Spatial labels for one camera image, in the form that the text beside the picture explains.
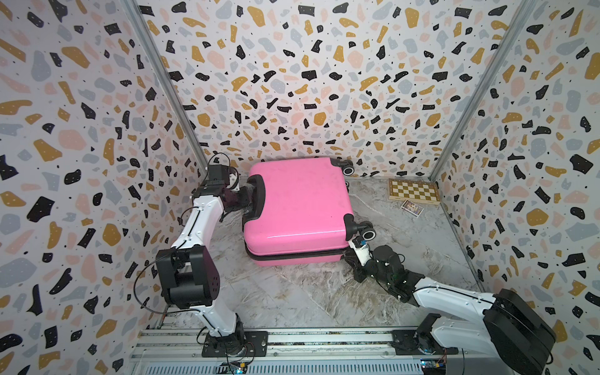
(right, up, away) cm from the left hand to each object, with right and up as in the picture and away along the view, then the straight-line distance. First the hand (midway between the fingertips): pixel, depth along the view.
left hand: (253, 197), depth 88 cm
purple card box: (+69, -5, +21) cm, 72 cm away
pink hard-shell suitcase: (+19, -5, -9) cm, 21 cm away
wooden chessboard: (+73, +3, +25) cm, 77 cm away
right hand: (+35, -22, -5) cm, 42 cm away
